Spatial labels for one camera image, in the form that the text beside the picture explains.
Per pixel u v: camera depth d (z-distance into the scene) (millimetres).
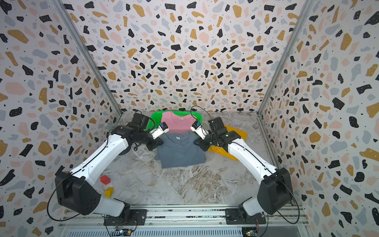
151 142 712
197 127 700
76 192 403
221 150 975
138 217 737
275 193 418
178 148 832
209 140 688
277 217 759
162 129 712
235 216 735
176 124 1092
